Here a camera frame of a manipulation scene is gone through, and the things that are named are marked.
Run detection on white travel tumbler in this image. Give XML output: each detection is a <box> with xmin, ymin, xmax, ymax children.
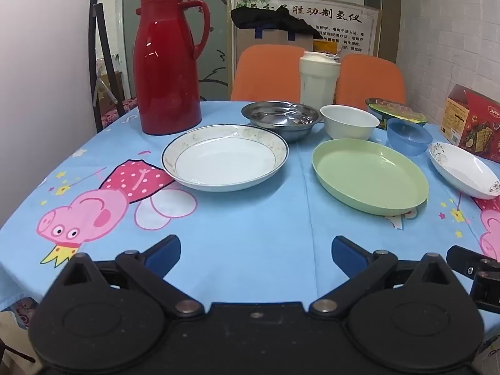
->
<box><xmin>299</xmin><ymin>50</ymin><xmax>342</xmax><ymax>106</ymax></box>

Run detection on cardboard box with black cloth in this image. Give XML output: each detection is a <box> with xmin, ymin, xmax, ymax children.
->
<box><xmin>230</xmin><ymin>5</ymin><xmax>324</xmax><ymax>40</ymax></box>

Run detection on yellow snack packet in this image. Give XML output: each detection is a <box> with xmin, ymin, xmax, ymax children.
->
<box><xmin>312</xmin><ymin>40</ymin><xmax>341</xmax><ymax>57</ymax></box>

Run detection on blue cartoon pig tablecloth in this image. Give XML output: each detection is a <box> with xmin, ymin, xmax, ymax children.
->
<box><xmin>0</xmin><ymin>101</ymin><xmax>500</xmax><ymax>375</ymax></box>

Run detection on plain white bowl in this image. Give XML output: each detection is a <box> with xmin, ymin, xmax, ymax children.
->
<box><xmin>319</xmin><ymin>104</ymin><xmax>380</xmax><ymax>141</ymax></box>

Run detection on red cardboard food box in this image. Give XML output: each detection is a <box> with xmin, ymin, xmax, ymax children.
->
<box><xmin>440</xmin><ymin>84</ymin><xmax>500</xmax><ymax>161</ymax></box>

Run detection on pink floral cushion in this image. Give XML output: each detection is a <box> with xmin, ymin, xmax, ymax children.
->
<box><xmin>99</xmin><ymin>99</ymin><xmax>139</xmax><ymax>129</ymax></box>

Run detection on white wall poster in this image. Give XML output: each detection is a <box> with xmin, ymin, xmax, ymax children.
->
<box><xmin>234</xmin><ymin>0</ymin><xmax>380</xmax><ymax>58</ymax></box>

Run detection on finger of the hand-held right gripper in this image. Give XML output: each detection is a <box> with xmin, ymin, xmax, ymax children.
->
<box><xmin>446</xmin><ymin>245</ymin><xmax>500</xmax><ymax>315</ymax></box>

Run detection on green instant noodle bowl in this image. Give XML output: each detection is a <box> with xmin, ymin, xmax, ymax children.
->
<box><xmin>365</xmin><ymin>97</ymin><xmax>428</xmax><ymax>128</ymax></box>

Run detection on stainless steel bowl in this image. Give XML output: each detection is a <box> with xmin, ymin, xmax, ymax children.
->
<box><xmin>241</xmin><ymin>101</ymin><xmax>323</xmax><ymax>142</ymax></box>

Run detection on red thermos jug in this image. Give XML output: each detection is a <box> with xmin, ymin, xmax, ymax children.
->
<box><xmin>133</xmin><ymin>0</ymin><xmax>212</xmax><ymax>135</ymax></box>

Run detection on green plastic plate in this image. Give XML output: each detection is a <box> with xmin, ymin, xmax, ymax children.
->
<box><xmin>311</xmin><ymin>138</ymin><xmax>429</xmax><ymax>216</ymax></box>

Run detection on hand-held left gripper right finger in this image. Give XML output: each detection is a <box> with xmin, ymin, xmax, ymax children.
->
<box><xmin>310</xmin><ymin>236</ymin><xmax>465</xmax><ymax>318</ymax></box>

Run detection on black metal rack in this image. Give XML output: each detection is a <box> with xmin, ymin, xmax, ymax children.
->
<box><xmin>89</xmin><ymin>0</ymin><xmax>123</xmax><ymax>133</ymax></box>

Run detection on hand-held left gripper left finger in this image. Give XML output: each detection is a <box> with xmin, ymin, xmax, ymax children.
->
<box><xmin>60</xmin><ymin>235</ymin><xmax>205</xmax><ymax>319</ymax></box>

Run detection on white plate with dark rim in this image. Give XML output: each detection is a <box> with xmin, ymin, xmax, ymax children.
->
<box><xmin>162</xmin><ymin>124</ymin><xmax>289</xmax><ymax>193</ymax></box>

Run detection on orange chair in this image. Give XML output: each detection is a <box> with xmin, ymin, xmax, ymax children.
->
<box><xmin>335</xmin><ymin>54</ymin><xmax>407</xmax><ymax>106</ymax></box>
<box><xmin>230</xmin><ymin>45</ymin><xmax>307</xmax><ymax>102</ymax></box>

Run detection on small brown cardboard box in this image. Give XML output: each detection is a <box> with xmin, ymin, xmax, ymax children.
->
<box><xmin>96</xmin><ymin>70</ymin><xmax>126</xmax><ymax>107</ymax></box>

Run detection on blue plastic bowl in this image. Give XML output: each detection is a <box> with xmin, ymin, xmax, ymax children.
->
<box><xmin>386</xmin><ymin>119</ymin><xmax>433</xmax><ymax>156</ymax></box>

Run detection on white oval dish with print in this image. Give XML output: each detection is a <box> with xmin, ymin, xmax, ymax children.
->
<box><xmin>427</xmin><ymin>142</ymin><xmax>500</xmax><ymax>200</ymax></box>

